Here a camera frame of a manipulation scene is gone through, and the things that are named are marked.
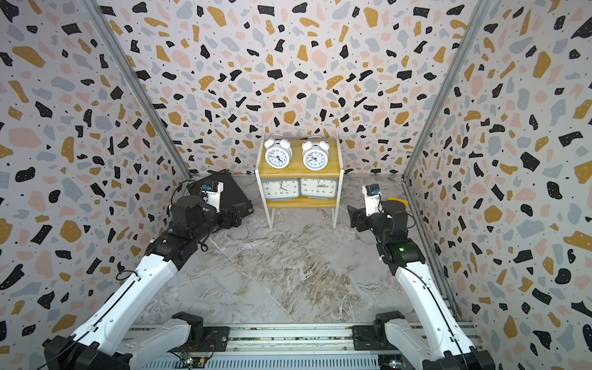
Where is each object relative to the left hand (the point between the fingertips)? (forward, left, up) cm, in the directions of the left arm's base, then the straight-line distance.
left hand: (235, 203), depth 76 cm
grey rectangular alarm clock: (+12, -30, -7) cm, 33 cm away
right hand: (-1, -41, 0) cm, 41 cm away
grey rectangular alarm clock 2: (+12, -14, -6) cm, 19 cm away
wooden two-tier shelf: (+11, -21, +5) cm, 24 cm away
